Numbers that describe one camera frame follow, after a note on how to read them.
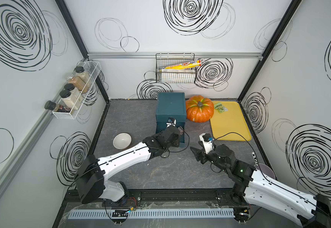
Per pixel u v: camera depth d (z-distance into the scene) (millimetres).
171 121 689
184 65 879
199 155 645
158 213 962
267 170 792
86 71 758
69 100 648
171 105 873
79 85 723
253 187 514
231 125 1061
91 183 398
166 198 750
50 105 592
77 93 705
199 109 984
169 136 578
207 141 625
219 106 1154
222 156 547
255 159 785
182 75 867
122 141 931
